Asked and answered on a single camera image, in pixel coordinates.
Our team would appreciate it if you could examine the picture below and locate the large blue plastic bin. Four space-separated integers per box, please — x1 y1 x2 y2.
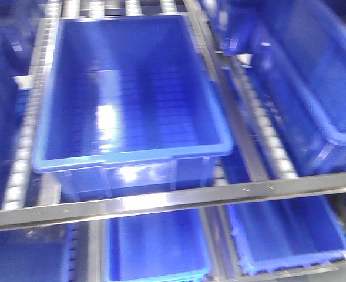
32 14 236 204

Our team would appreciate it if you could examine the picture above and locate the steel rack on castors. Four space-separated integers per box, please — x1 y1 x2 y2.
0 0 346 282

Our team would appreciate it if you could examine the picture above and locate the row of blue bins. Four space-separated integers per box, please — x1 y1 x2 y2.
0 0 346 282

